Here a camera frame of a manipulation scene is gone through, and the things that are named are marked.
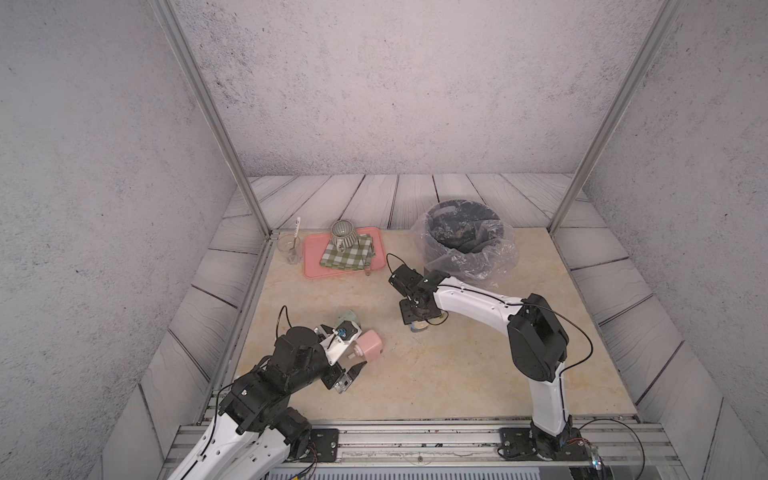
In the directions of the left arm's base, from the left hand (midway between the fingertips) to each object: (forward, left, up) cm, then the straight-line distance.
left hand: (354, 348), depth 71 cm
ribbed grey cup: (+50, +8, -13) cm, 52 cm away
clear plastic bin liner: (+22, -40, +9) cm, 47 cm away
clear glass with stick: (+46, +27, -13) cm, 55 cm away
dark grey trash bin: (+36, -33, -1) cm, 49 cm away
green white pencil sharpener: (+14, +4, -10) cm, 18 cm away
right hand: (+16, -16, -12) cm, 26 cm away
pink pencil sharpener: (+6, -3, -11) cm, 13 cm away
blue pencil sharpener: (+12, -17, -12) cm, 24 cm away
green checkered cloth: (+43, +4, -17) cm, 46 cm away
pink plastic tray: (+51, +20, -19) cm, 58 cm away
